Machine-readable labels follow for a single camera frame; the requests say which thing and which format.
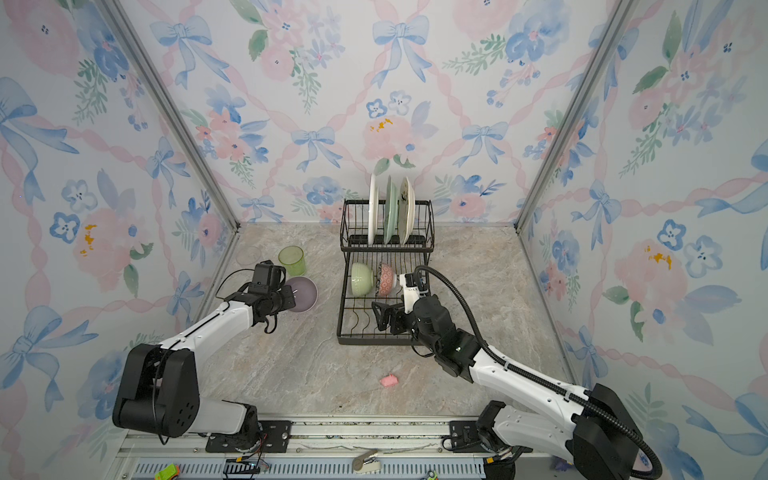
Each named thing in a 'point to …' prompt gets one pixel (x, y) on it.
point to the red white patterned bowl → (386, 279)
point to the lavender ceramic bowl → (305, 293)
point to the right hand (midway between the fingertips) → (386, 299)
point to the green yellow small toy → (168, 473)
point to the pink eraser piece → (389, 381)
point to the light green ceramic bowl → (361, 279)
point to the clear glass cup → (248, 256)
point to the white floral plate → (373, 211)
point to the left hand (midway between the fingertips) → (287, 293)
